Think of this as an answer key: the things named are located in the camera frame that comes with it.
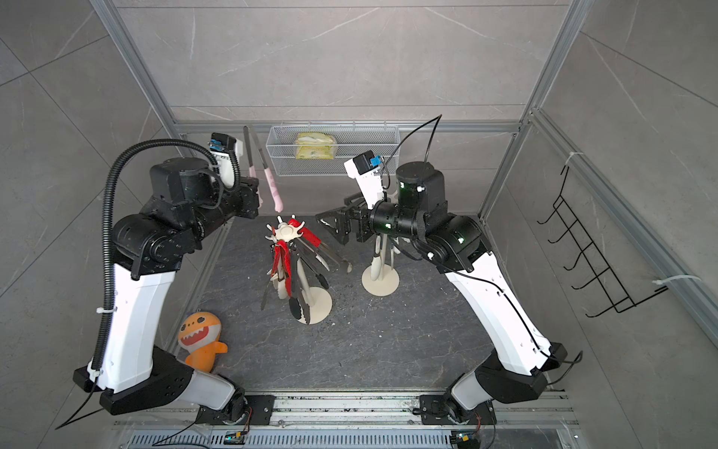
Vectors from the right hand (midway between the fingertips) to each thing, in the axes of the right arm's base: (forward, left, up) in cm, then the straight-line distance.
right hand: (335, 209), depth 54 cm
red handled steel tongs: (+7, +8, -19) cm, 22 cm away
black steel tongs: (-7, +12, -26) cm, 29 cm away
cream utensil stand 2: (+6, +11, -48) cm, 50 cm away
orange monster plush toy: (-9, +43, -40) cm, 60 cm away
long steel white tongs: (0, +19, -22) cm, 29 cm away
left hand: (+7, +17, +3) cm, 19 cm away
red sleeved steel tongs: (0, +15, -19) cm, 25 cm away
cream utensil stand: (+12, -14, -47) cm, 50 cm away
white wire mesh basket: (+50, -1, -15) cm, 53 cm away
